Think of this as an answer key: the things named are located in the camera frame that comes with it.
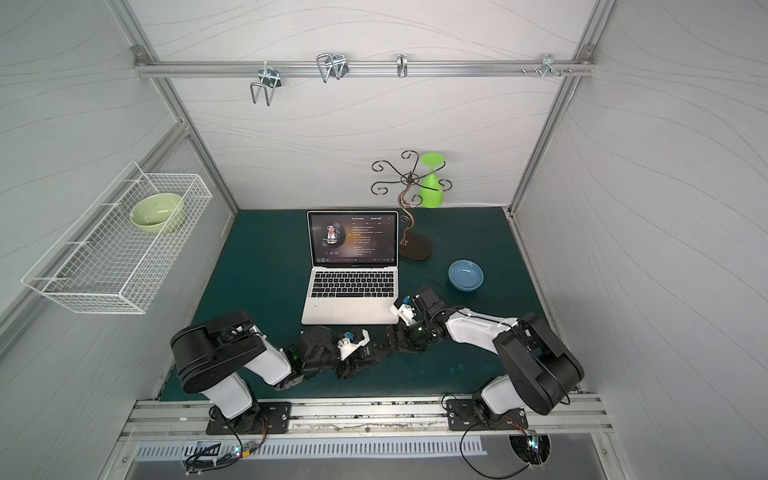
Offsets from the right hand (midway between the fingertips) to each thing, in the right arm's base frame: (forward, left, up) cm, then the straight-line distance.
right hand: (389, 346), depth 83 cm
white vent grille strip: (-25, +23, -2) cm, 34 cm away
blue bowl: (+25, -24, -1) cm, 35 cm away
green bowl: (+19, +59, +33) cm, 70 cm away
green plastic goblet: (+43, -12, +17) cm, 48 cm away
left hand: (-2, +5, -1) cm, 6 cm away
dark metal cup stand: (+37, -7, -2) cm, 37 cm away
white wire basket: (+8, +63, +30) cm, 71 cm away
